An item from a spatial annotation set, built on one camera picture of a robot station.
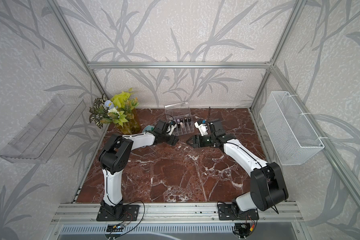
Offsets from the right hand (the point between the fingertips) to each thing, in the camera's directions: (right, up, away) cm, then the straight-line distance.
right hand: (191, 140), depth 83 cm
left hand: (-11, 0, +19) cm, 22 cm away
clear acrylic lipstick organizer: (-8, +18, +37) cm, 42 cm away
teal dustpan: (-31, +6, +25) cm, 40 cm away
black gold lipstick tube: (-1, +12, +22) cm, 25 cm away
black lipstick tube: (-4, +11, +22) cm, 25 cm away
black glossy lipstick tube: (-7, +12, +21) cm, 25 cm away
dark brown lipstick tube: (-12, +9, +2) cm, 16 cm away
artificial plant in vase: (-43, +18, +7) cm, 47 cm away
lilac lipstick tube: (-11, +10, +10) cm, 18 cm away
